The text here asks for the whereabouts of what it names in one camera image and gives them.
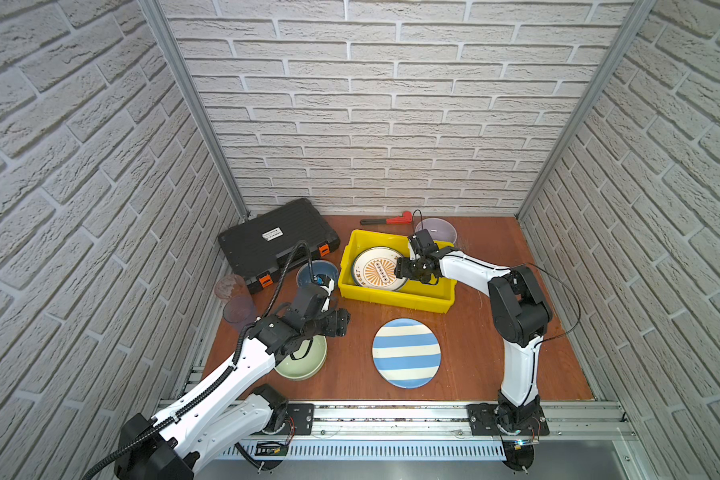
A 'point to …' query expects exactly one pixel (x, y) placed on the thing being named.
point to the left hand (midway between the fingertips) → (339, 311)
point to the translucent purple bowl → (439, 230)
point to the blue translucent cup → (240, 311)
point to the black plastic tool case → (261, 248)
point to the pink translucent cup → (230, 286)
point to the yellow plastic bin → (414, 295)
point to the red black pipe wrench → (405, 218)
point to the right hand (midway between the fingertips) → (402, 269)
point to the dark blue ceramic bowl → (320, 267)
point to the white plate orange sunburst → (375, 268)
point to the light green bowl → (307, 361)
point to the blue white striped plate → (406, 352)
